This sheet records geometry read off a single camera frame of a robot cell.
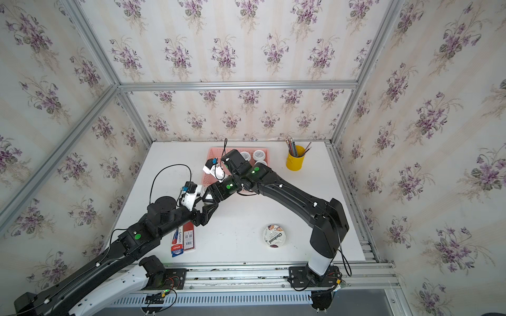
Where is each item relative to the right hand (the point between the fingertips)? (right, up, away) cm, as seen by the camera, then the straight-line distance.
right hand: (211, 196), depth 71 cm
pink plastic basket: (-6, +17, +39) cm, 43 cm away
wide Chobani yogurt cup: (+24, -18, +7) cm, 31 cm away
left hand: (+1, -2, -1) cm, 2 cm away
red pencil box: (-12, -19, +11) cm, 25 cm away
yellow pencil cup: (+38, +11, +30) cm, 50 cm away
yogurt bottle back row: (+19, +16, +34) cm, 42 cm away
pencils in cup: (+36, +19, +29) cm, 50 cm away
